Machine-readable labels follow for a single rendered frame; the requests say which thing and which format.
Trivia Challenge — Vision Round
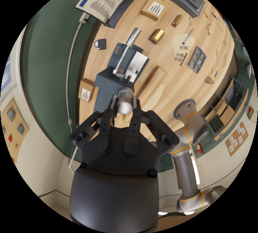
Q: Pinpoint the cork notice board with papers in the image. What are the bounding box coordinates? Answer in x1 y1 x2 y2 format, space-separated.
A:
224 121 249 157

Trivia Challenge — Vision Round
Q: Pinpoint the blue-grey key micrometer body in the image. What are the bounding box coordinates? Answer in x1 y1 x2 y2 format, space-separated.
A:
93 42 150 121

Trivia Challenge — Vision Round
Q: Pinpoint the silver ratchet cap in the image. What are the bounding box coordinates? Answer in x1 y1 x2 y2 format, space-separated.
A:
116 86 135 115

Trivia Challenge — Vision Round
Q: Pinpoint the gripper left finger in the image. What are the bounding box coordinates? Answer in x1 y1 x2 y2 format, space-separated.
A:
69 95 119 154

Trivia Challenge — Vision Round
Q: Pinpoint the brown and brass cylinder holder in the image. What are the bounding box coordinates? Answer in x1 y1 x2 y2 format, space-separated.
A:
171 14 183 28

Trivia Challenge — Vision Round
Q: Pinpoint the white micrometer plate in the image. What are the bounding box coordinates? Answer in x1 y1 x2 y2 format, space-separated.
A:
127 51 150 75

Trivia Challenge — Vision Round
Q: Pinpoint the small labelled cardboard box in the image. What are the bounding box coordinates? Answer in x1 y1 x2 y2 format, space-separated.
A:
78 78 95 103

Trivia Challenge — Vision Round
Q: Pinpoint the grey metal file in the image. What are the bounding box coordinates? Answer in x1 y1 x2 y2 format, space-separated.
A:
182 28 194 45

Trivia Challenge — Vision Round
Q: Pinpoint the white wall conduit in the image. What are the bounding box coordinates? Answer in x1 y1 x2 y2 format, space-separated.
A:
66 22 84 130

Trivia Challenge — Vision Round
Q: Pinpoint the dark blue bar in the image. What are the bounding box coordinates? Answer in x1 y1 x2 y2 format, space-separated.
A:
179 52 188 67

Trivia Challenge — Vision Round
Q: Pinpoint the green shelf unit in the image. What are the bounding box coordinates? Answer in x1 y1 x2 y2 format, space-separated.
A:
199 73 250 141

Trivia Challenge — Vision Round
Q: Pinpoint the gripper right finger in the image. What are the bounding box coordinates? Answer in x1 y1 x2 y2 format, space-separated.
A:
124 96 180 155

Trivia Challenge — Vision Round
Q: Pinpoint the brass block on dark tray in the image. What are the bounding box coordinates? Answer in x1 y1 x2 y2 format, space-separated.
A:
148 28 165 45

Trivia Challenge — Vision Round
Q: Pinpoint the grey compartment tray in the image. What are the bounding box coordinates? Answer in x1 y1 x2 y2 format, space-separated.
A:
187 45 207 75

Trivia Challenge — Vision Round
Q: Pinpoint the black padlock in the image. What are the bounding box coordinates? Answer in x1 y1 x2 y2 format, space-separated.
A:
94 38 107 51

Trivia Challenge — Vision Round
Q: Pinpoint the white wall outlet box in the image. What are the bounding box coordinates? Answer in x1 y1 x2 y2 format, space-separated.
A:
78 13 90 24

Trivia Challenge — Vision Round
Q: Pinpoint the large labelled cardboard box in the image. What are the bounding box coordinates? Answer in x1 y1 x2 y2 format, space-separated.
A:
140 0 170 22

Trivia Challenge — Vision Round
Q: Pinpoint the cork board with blue cards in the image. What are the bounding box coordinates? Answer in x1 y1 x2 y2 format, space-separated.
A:
0 99 30 151

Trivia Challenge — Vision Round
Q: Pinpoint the silver micrometer spindle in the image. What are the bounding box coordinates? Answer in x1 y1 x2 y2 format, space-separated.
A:
112 27 142 77

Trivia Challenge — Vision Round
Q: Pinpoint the dark blue panel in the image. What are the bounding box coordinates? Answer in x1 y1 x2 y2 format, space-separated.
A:
106 0 137 29

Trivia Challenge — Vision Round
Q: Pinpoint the wooden block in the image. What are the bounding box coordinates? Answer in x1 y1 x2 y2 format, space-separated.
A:
140 65 168 95

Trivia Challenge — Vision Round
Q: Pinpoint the grey wall lamp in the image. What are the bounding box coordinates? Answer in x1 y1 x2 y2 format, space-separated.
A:
245 63 253 81

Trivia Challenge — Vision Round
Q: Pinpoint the long brass rod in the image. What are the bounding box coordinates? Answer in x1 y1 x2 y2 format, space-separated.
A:
211 12 224 32

